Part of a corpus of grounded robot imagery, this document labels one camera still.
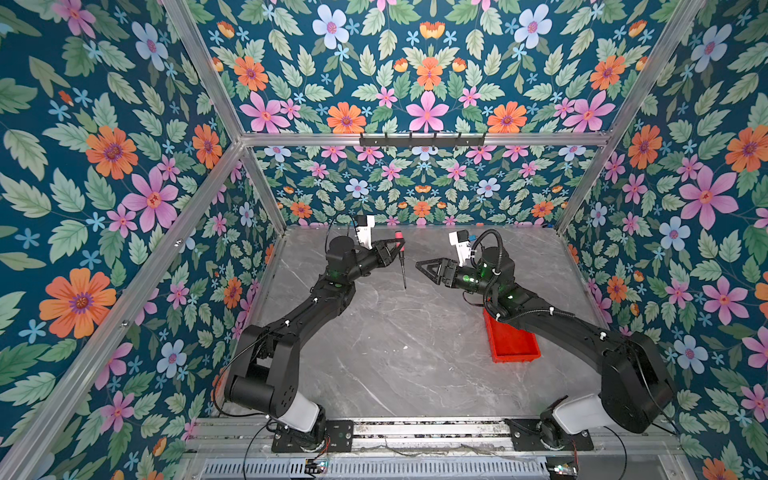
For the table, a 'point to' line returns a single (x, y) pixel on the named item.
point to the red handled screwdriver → (401, 249)
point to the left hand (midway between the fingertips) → (407, 235)
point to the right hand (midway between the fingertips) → (423, 265)
